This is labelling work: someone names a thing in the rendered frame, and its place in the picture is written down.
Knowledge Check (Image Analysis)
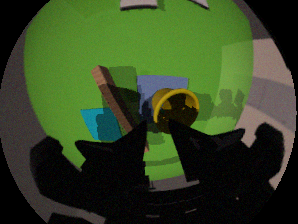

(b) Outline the brown rectangular bar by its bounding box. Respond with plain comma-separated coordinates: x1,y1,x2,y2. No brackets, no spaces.
90,65,137,133

